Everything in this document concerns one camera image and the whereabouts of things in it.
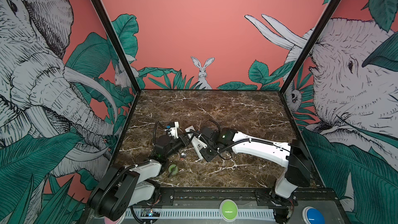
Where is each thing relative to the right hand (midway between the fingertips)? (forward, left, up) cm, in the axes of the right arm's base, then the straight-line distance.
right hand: (202, 154), depth 76 cm
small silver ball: (+3, +11, -10) cm, 15 cm away
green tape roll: (-3, +17, -12) cm, 21 cm away
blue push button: (-24, -49, -10) cm, 55 cm away
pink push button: (-27, +36, -9) cm, 46 cm away
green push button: (-22, -12, -10) cm, 27 cm away
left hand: (+10, +3, +4) cm, 12 cm away
